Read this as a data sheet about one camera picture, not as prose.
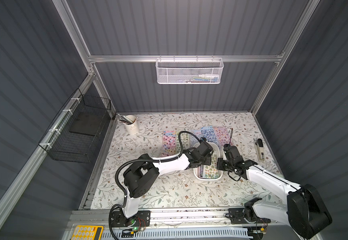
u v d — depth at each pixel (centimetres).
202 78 93
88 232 69
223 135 105
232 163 67
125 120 102
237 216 73
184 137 105
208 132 108
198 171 88
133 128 102
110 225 69
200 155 67
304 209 41
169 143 102
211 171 87
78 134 74
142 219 72
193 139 80
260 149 95
